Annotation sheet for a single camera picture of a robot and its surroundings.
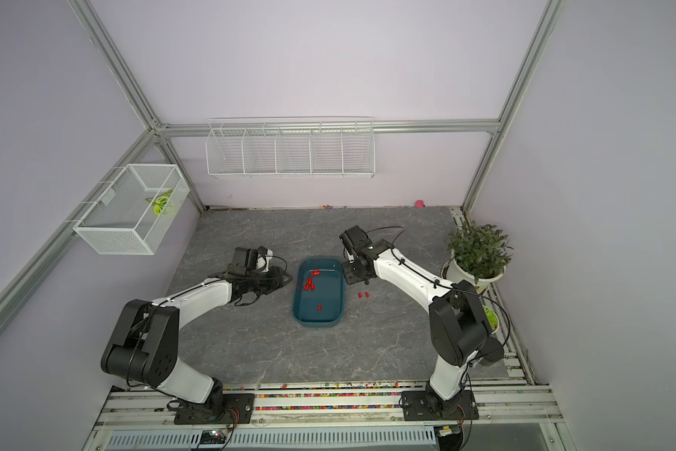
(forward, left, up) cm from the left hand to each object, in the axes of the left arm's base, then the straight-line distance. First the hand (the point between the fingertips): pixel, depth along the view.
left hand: (289, 280), depth 91 cm
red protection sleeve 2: (-3, -26, -7) cm, 27 cm away
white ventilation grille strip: (-44, -33, -8) cm, 56 cm away
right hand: (0, -21, +3) cm, 21 cm away
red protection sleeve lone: (-7, -9, -6) cm, 13 cm away
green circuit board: (-40, +19, -8) cm, 45 cm away
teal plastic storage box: (-4, -9, -7) cm, 12 cm away
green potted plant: (-1, -59, +13) cm, 60 cm away
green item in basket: (+16, +35, +23) cm, 45 cm away
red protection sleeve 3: (+7, -8, -7) cm, 13 cm away
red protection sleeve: (-3, -23, -8) cm, 25 cm away
